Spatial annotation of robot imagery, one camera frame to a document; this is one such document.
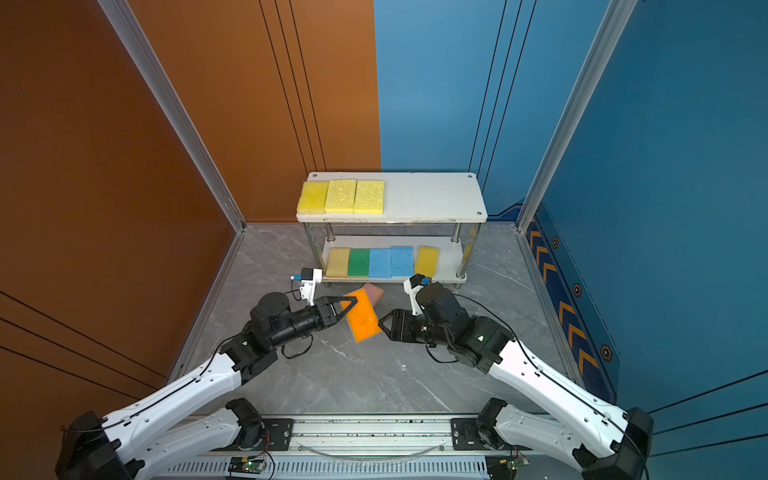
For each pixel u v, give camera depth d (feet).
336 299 2.20
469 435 2.38
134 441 1.36
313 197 2.58
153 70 2.58
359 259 3.26
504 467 2.31
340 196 2.55
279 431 2.43
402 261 3.26
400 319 1.97
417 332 1.91
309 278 2.20
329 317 2.11
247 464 2.33
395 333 1.99
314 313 2.09
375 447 2.38
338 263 3.26
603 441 1.26
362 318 2.25
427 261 3.26
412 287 2.11
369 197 2.54
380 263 3.26
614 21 2.32
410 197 2.61
